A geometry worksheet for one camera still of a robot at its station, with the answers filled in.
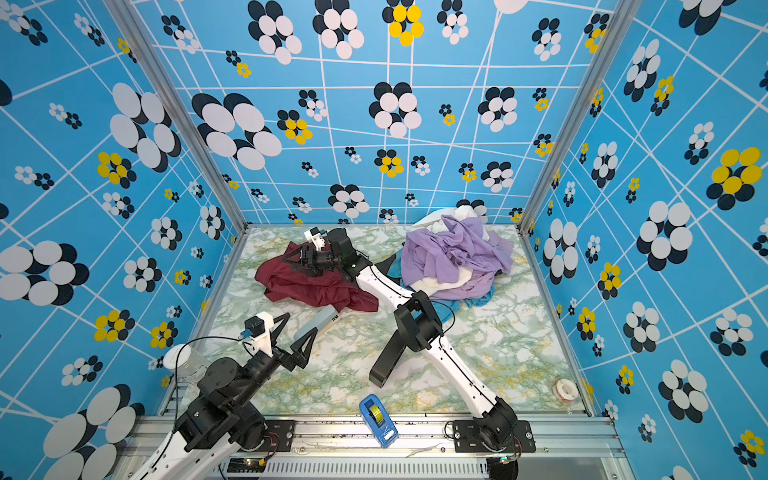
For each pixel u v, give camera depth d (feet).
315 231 2.99
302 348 2.06
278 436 2.38
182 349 2.36
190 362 2.31
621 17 2.24
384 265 3.52
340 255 2.70
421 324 2.28
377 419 2.37
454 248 3.04
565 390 2.59
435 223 3.68
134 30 2.33
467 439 2.37
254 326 1.87
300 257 2.77
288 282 3.08
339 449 2.38
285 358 2.02
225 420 1.80
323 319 2.93
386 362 2.60
